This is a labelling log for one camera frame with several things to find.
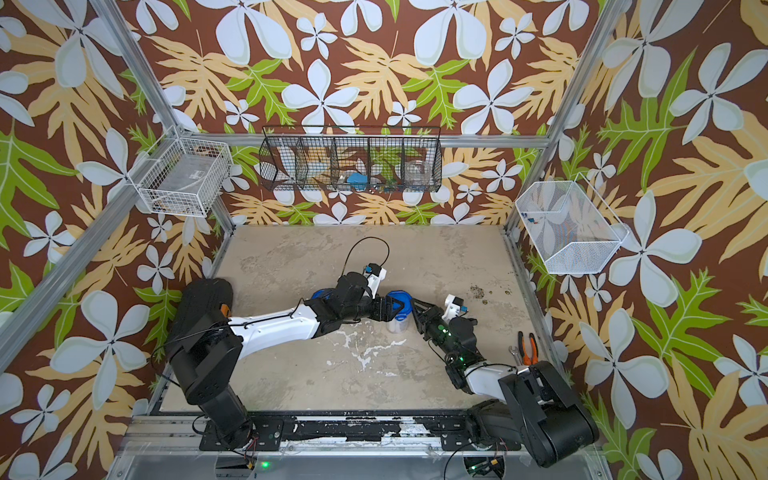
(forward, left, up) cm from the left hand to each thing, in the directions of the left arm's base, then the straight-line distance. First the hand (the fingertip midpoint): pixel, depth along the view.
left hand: (398, 301), depth 84 cm
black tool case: (+3, +60, -6) cm, 61 cm away
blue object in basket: (+36, +13, +15) cm, 41 cm away
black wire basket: (+44, +17, +18) cm, 50 cm away
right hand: (-1, -2, +1) cm, 3 cm away
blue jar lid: (-1, -2, +1) cm, 3 cm away
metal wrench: (-10, -36, -13) cm, 40 cm away
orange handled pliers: (-12, -40, -12) cm, 44 cm away
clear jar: (-4, 0, -9) cm, 9 cm away
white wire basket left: (+29, +63, +21) cm, 73 cm away
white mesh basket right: (+16, -50, +13) cm, 54 cm away
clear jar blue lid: (+1, +21, +2) cm, 21 cm away
